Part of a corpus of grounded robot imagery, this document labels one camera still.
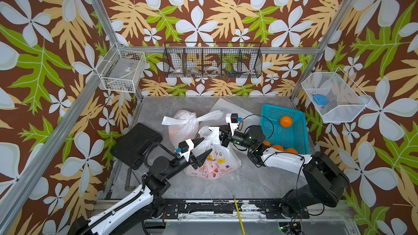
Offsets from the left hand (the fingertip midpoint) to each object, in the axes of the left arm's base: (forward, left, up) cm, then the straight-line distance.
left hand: (206, 142), depth 65 cm
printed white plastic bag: (+18, +13, -15) cm, 27 cm away
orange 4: (+8, -47, -23) cm, 53 cm away
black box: (+8, +43, -23) cm, 49 cm away
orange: (+28, -50, -24) cm, 62 cm away
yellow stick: (-22, -15, -28) cm, 39 cm away
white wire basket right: (+22, -67, +3) cm, 70 cm away
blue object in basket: (+27, -60, -2) cm, 66 cm away
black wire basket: (+55, -18, +2) cm, 58 cm away
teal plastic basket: (+19, -54, -27) cm, 63 cm away
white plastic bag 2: (+8, -16, +6) cm, 19 cm away
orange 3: (+12, -42, -28) cm, 52 cm away
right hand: (+7, -2, -1) cm, 8 cm away
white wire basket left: (+40, +47, +6) cm, 62 cm away
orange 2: (+12, -34, -22) cm, 42 cm away
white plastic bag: (-2, -7, -14) cm, 16 cm away
